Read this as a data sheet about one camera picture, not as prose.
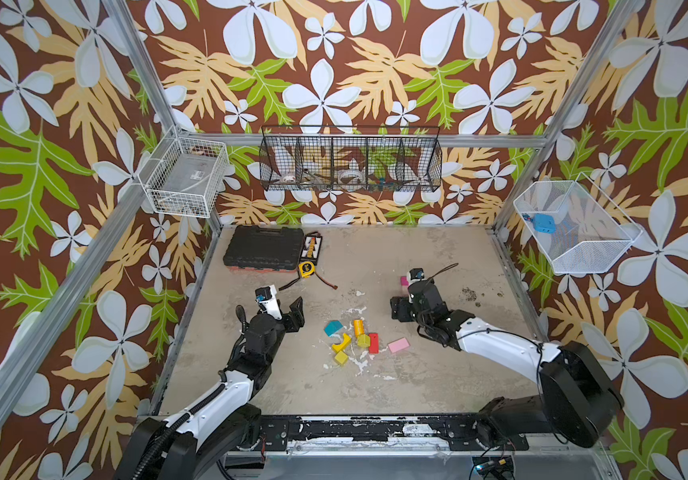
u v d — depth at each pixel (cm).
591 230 77
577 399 42
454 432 74
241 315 65
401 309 79
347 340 88
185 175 85
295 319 76
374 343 90
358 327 92
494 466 74
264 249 109
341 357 85
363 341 87
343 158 98
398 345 89
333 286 103
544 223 86
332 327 91
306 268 105
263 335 62
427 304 67
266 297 71
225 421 53
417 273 78
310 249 111
